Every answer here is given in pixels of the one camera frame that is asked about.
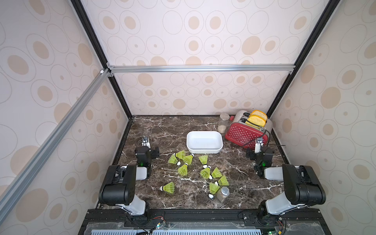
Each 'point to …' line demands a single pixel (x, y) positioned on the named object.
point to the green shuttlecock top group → (180, 154)
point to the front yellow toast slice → (257, 120)
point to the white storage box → (204, 142)
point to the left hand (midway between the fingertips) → (150, 143)
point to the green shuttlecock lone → (169, 187)
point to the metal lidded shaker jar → (223, 194)
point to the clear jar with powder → (223, 124)
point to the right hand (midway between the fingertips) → (256, 147)
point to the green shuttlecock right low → (223, 181)
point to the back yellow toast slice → (259, 113)
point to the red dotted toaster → (244, 134)
